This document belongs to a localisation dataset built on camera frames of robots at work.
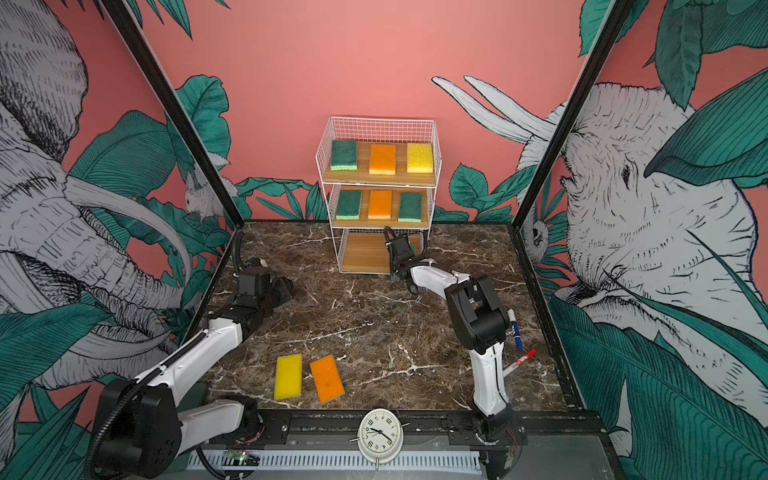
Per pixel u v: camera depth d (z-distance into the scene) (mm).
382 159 779
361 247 1119
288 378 820
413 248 838
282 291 785
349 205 888
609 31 715
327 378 818
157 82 800
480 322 532
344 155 785
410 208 884
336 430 747
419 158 767
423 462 701
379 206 906
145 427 400
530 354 866
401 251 799
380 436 700
